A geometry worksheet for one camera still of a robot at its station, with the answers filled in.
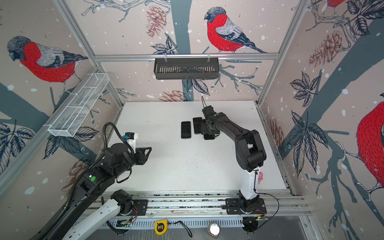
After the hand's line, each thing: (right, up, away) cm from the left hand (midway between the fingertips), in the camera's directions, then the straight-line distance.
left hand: (148, 149), depth 70 cm
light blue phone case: (+15, +6, +34) cm, 38 cm away
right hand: (+30, +5, +26) cm, 40 cm away
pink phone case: (+24, +9, +35) cm, 43 cm away
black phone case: (+31, +2, +25) cm, 40 cm away
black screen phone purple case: (+15, +6, +34) cm, 38 cm away
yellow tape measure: (+7, -35, -3) cm, 36 cm away
